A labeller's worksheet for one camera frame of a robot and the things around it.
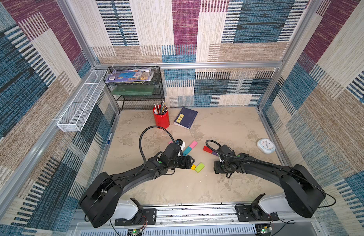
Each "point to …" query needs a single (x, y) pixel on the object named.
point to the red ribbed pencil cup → (162, 116)
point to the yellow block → (193, 167)
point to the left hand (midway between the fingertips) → (190, 160)
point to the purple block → (215, 153)
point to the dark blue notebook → (185, 118)
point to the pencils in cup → (160, 109)
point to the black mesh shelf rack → (128, 102)
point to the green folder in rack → (133, 90)
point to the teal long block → (187, 151)
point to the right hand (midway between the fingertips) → (220, 170)
